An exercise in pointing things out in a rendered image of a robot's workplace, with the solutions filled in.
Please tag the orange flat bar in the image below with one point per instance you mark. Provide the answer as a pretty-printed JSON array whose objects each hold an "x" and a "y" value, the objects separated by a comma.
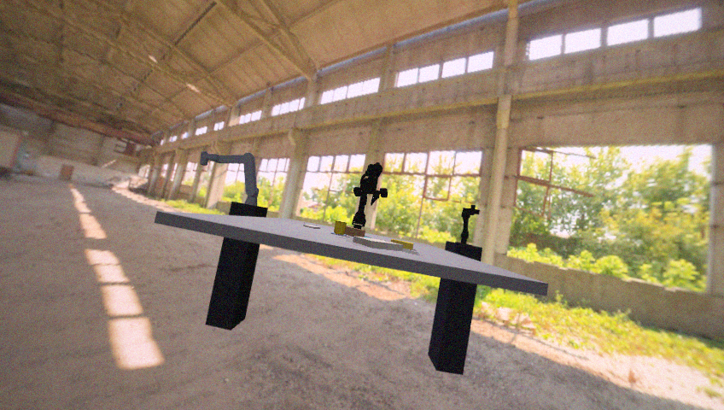
[{"x": 354, "y": 232}]

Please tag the yellow cup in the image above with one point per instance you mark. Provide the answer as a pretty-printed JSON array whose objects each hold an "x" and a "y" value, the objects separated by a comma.
[{"x": 340, "y": 227}]

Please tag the yellow block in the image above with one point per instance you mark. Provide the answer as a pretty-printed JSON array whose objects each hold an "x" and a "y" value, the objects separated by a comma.
[{"x": 406, "y": 244}]

